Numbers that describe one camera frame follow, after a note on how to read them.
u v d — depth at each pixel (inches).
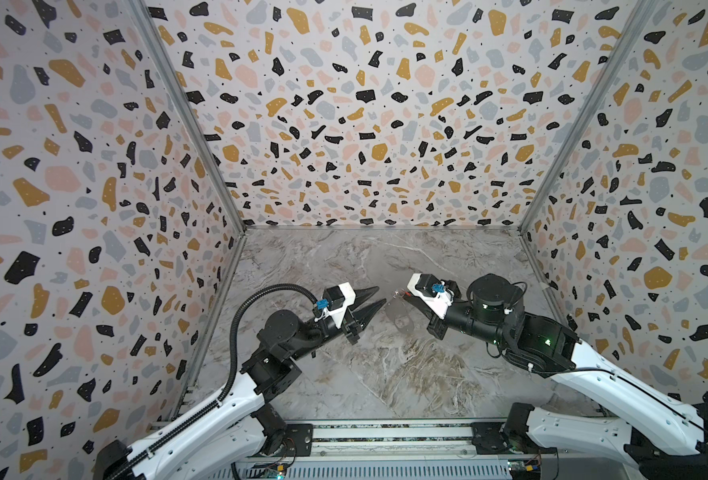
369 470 30.7
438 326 21.0
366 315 23.0
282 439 26.3
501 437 29.2
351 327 21.3
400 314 23.7
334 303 19.0
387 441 29.6
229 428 18.9
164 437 16.4
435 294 19.1
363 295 23.7
